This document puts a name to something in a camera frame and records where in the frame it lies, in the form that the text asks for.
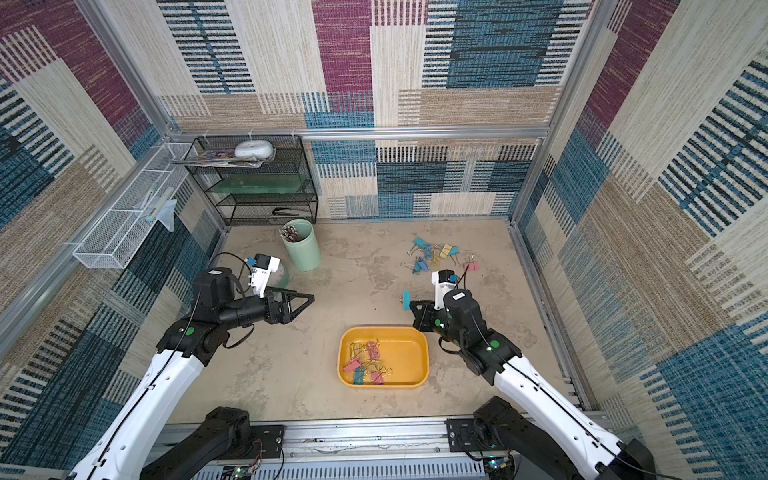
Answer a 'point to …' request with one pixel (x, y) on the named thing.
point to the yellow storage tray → (404, 349)
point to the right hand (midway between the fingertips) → (409, 300)
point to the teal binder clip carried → (406, 299)
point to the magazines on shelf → (224, 158)
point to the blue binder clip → (420, 265)
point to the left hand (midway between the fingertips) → (302, 295)
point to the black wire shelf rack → (257, 181)
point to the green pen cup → (300, 238)
